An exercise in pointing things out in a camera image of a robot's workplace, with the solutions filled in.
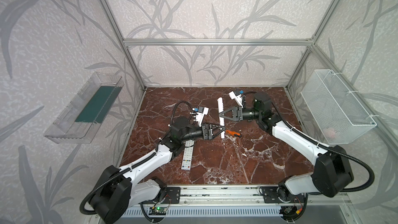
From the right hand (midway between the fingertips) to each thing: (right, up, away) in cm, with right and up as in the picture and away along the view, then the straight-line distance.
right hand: (221, 112), depth 70 cm
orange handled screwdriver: (+9, -15, +24) cm, 29 cm away
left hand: (0, -6, -1) cm, 6 cm away
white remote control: (0, -3, -3) cm, 4 cm away
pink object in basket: (+52, -10, +3) cm, 53 cm away
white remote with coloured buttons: (-18, -25, +15) cm, 34 cm away
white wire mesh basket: (+48, -1, -7) cm, 48 cm away
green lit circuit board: (-30, -47, +2) cm, 55 cm away
